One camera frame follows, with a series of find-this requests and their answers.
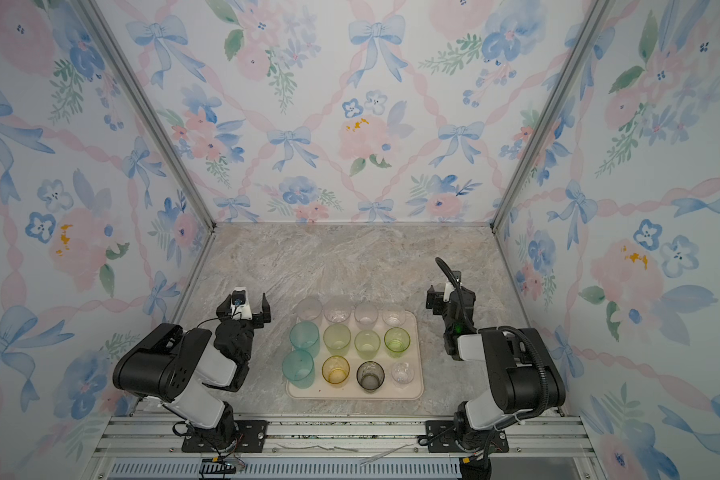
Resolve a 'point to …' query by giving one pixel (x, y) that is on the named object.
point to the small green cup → (367, 344)
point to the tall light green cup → (337, 339)
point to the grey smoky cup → (370, 375)
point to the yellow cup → (336, 370)
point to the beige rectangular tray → (356, 356)
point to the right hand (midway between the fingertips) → (448, 285)
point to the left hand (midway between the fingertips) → (248, 293)
